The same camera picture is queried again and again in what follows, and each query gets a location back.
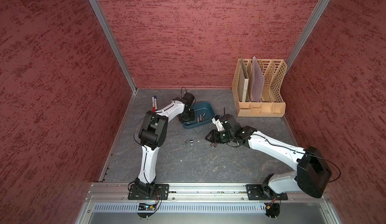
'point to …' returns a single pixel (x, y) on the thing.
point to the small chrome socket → (193, 130)
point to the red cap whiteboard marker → (153, 105)
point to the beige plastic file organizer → (273, 104)
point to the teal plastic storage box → (203, 113)
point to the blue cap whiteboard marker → (155, 102)
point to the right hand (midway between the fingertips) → (207, 141)
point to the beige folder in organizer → (243, 81)
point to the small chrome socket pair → (215, 144)
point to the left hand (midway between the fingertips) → (189, 121)
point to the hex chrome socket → (204, 114)
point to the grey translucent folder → (256, 81)
